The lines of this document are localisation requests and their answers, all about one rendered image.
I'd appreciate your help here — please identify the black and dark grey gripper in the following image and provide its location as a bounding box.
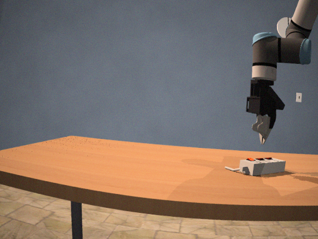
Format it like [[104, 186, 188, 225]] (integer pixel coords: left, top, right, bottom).
[[246, 79, 276, 145]]

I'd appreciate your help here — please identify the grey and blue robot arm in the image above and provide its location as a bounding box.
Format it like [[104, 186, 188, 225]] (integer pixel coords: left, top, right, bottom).
[[252, 0, 318, 110]]

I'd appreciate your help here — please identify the beige power strip panel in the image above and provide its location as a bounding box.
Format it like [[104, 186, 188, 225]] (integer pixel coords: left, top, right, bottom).
[[231, 157, 286, 176]]

